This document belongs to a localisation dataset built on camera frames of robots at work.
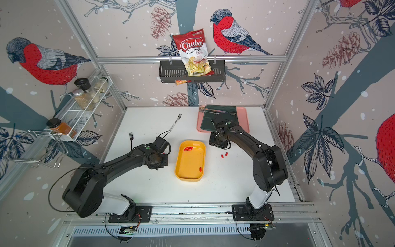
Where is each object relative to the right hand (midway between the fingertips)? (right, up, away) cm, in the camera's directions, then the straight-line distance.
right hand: (211, 143), depth 89 cm
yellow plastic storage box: (-13, -13, +2) cm, 18 cm away
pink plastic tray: (+25, +15, +25) cm, 38 cm away
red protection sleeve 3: (+7, -9, +5) cm, 13 cm away
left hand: (-26, -10, -1) cm, 28 cm away
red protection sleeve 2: (-7, -15, -1) cm, 17 cm away
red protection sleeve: (-15, -5, +9) cm, 18 cm away
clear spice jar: (-63, +33, -4) cm, 71 cm away
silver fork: (-23, +15, +25) cm, 38 cm away
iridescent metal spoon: (+8, +20, +30) cm, 37 cm away
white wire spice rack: (-65, +15, -17) cm, 69 cm away
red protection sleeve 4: (+10, -8, +6) cm, 14 cm away
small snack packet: (-19, +36, +1) cm, 41 cm away
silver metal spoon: (-6, +22, +29) cm, 37 cm away
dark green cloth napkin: (-2, +11, +22) cm, 25 cm away
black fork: (-55, +1, +15) cm, 57 cm away
